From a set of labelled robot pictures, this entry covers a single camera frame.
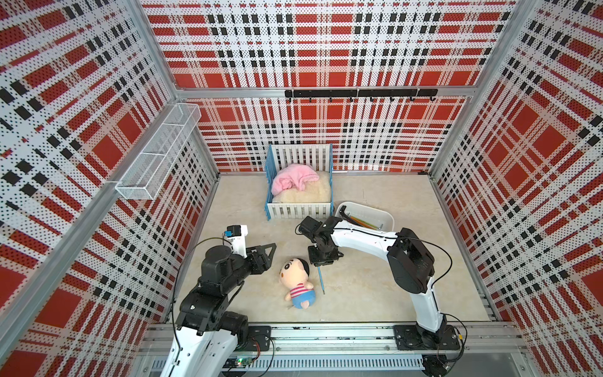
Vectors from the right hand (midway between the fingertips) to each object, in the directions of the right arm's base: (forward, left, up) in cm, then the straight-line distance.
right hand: (321, 262), depth 87 cm
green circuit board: (-30, +24, -1) cm, 39 cm away
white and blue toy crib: (+48, 0, +11) cm, 49 cm away
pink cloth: (+34, +11, +13) cm, 38 cm away
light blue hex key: (-5, 0, -4) cm, 6 cm away
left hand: (-2, +15, +18) cm, 24 cm away
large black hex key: (+22, -12, -2) cm, 25 cm away
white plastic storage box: (+22, -22, -3) cm, 31 cm away
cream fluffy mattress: (+31, +1, +5) cm, 31 cm away
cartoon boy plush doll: (-6, +10, +4) cm, 12 cm away
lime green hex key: (+20, -19, -3) cm, 28 cm away
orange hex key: (+19, -18, -3) cm, 27 cm away
